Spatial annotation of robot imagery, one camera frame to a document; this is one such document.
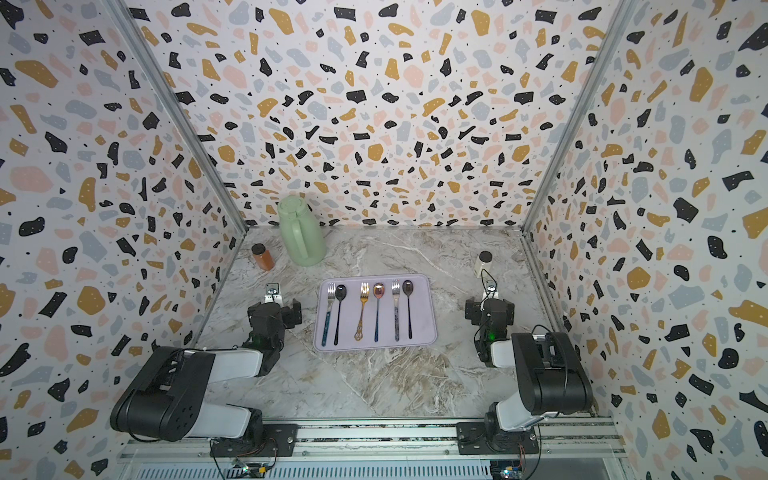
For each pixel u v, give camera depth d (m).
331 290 1.00
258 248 1.03
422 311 0.98
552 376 0.46
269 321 0.70
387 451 0.73
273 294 0.78
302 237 0.94
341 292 1.00
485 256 1.02
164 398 0.44
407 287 1.03
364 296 1.01
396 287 1.03
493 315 0.72
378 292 1.01
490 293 0.81
